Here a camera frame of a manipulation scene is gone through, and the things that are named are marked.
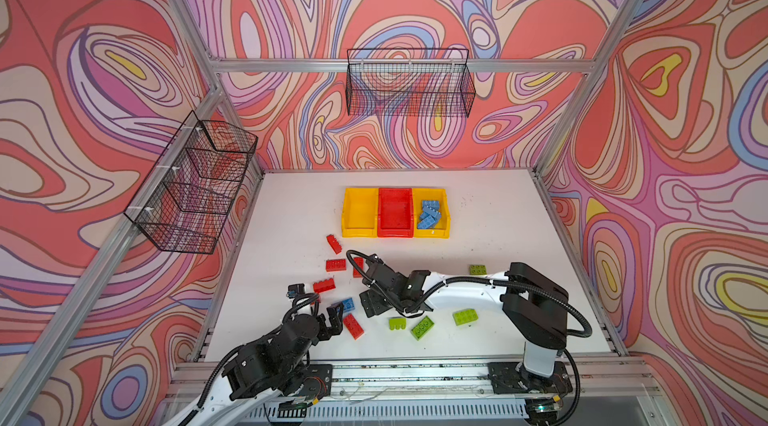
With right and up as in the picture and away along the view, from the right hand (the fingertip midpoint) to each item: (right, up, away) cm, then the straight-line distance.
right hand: (378, 303), depth 85 cm
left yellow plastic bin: (-8, +25, +23) cm, 34 cm away
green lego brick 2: (+25, -3, -3) cm, 25 cm away
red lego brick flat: (-14, +10, +6) cm, 18 cm away
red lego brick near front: (-7, -5, -5) cm, 9 cm away
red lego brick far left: (-15, +15, +13) cm, 25 cm away
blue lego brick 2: (+19, +28, +22) cm, 41 cm away
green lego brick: (+12, -6, -3) cm, 14 cm away
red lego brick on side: (-16, +4, +3) cm, 17 cm away
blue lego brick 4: (+16, +22, +15) cm, 31 cm away
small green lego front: (+5, -4, -4) cm, 8 cm away
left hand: (-11, +1, -7) cm, 13 cm away
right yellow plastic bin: (+21, +20, +14) cm, 32 cm away
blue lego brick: (-9, 0, -1) cm, 9 cm away
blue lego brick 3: (+17, +26, +18) cm, 36 cm away
